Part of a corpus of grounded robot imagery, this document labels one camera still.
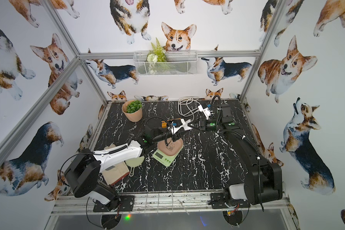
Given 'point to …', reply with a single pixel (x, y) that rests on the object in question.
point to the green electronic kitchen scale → (165, 160)
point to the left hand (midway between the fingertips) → (188, 123)
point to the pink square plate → (172, 148)
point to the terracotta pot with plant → (132, 109)
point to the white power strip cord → (186, 105)
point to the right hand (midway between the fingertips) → (188, 125)
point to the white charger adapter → (186, 127)
